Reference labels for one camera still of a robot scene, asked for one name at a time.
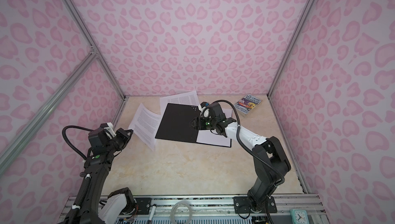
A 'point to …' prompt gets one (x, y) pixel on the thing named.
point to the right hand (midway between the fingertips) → (194, 122)
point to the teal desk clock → (299, 216)
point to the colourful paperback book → (247, 103)
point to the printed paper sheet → (189, 98)
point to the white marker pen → (154, 208)
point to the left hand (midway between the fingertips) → (133, 127)
